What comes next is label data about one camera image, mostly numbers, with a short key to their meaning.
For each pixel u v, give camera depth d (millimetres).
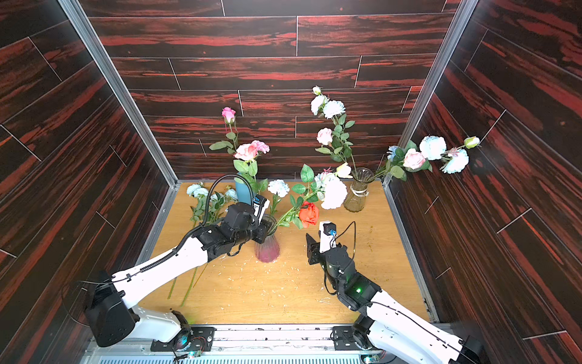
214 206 1015
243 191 967
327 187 515
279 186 720
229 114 845
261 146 836
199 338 734
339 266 532
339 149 826
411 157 684
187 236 533
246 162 737
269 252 903
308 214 639
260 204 675
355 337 649
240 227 590
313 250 652
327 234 618
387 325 460
